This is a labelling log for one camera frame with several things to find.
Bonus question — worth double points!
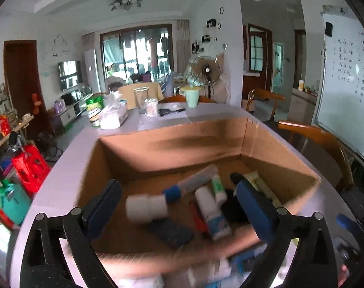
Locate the wall television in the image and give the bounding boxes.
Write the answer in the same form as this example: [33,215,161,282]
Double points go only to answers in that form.
[58,60,83,91]

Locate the black scissors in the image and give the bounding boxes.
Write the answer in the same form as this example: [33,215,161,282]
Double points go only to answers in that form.
[158,108,186,117]

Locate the standing electric fan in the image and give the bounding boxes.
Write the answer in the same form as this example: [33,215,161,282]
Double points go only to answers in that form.
[190,55,221,99]

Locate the ceiling lamp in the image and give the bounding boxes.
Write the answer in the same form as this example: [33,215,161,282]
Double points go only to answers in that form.
[110,0,142,11]

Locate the white tube with blue cap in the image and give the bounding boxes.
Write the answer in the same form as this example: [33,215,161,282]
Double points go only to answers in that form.
[162,164,219,204]

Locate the red plastic stool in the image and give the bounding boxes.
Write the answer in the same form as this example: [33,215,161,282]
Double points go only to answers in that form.
[12,145,50,194]

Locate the white packet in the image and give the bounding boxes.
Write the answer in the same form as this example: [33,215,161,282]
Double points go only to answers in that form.
[188,258,232,285]

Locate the clear cotton swab jar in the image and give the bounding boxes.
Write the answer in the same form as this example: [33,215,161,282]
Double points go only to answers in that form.
[144,98,159,117]

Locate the white television cabinet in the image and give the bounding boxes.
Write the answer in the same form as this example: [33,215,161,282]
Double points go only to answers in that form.
[50,93,92,132]

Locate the white plastic jar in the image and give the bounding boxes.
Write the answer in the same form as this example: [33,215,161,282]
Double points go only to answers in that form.
[125,194,168,223]

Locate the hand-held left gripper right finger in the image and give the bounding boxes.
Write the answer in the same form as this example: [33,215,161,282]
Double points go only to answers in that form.
[236,179,339,288]

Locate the dark wooden door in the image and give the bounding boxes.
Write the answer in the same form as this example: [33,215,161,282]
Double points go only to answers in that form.
[3,40,47,132]

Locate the green tissue pack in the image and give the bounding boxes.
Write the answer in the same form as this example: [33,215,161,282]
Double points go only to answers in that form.
[245,171,283,207]

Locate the green tin can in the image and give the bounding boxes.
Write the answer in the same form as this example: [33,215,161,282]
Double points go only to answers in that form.
[86,95,106,112]

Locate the red marker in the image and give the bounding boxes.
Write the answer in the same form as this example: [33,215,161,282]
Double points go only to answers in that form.
[189,204,209,236]

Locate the whiteboard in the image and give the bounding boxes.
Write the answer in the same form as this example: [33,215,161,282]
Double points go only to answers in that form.
[314,13,364,162]

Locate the curved wooden chair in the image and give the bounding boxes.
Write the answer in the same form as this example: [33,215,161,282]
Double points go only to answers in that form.
[278,120,355,192]

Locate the clear drinking glass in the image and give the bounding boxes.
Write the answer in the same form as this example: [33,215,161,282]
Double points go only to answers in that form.
[133,86,149,115]

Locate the white tissue box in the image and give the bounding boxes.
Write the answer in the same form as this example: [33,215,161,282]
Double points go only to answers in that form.
[99,94,129,130]

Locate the light green cup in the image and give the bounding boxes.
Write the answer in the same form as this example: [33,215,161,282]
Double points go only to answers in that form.
[178,88,200,108]

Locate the black object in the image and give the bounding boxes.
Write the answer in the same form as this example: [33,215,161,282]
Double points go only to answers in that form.
[222,187,250,224]

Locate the white standing air conditioner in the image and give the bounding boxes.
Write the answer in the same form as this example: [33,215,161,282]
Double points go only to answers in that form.
[84,49,102,94]

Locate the brown cardboard box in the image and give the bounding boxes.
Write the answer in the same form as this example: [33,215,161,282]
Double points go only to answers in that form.
[75,117,322,273]

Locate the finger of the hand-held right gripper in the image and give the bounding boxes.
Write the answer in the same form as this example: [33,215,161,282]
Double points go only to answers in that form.
[336,214,364,236]

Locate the white bottle with blue label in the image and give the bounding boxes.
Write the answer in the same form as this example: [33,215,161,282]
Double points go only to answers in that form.
[195,186,232,241]

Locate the green and white roll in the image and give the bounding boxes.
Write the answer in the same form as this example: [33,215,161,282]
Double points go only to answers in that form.
[211,175,228,206]

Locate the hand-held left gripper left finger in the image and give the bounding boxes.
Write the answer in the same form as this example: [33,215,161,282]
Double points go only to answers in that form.
[20,178,123,288]

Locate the wooden door with glass panes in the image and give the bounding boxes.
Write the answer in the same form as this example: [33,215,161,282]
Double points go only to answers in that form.
[247,23,272,99]

